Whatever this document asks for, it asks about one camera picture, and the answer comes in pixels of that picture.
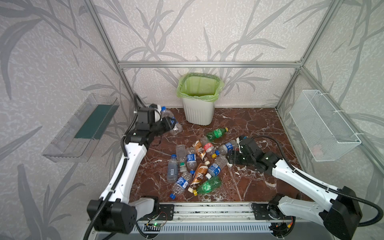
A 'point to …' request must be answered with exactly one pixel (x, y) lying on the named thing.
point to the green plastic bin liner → (199, 86)
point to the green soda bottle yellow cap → (216, 133)
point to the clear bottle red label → (208, 146)
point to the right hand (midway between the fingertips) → (231, 152)
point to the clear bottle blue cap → (172, 169)
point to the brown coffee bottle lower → (201, 171)
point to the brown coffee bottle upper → (198, 145)
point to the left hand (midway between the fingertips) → (176, 117)
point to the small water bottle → (176, 127)
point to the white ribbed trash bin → (198, 112)
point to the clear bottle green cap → (181, 156)
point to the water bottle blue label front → (181, 184)
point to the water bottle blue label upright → (191, 164)
